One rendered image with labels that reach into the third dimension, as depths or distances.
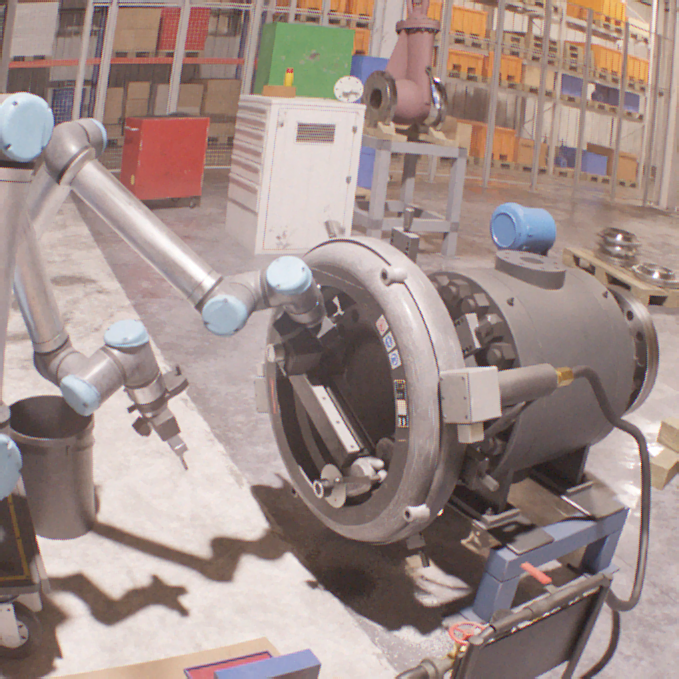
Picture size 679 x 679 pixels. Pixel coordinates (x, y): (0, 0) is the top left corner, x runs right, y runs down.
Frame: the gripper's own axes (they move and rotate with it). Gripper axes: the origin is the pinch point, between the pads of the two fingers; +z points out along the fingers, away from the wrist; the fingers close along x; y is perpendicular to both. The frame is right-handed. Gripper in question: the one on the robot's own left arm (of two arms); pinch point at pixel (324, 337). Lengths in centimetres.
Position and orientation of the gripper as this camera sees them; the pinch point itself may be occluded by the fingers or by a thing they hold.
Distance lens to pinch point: 207.7
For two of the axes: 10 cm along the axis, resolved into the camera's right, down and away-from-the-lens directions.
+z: 2.2, 4.1, 8.9
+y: 7.8, -6.2, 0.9
